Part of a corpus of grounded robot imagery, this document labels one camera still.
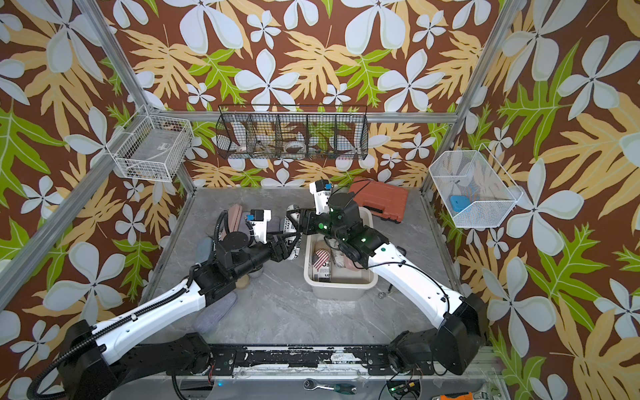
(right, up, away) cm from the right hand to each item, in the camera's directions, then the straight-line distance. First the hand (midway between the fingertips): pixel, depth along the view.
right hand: (291, 213), depth 70 cm
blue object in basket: (+54, +4, +10) cm, 55 cm away
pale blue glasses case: (-37, -14, +26) cm, 48 cm away
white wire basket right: (+62, +8, +13) cm, 64 cm away
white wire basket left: (-49, +23, +15) cm, 56 cm away
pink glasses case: (-27, -1, +30) cm, 40 cm away
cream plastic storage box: (+16, -21, +3) cm, 27 cm away
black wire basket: (-2, +32, +27) cm, 42 cm away
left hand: (+1, -5, +1) cm, 6 cm away
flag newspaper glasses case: (0, -3, -2) cm, 4 cm away
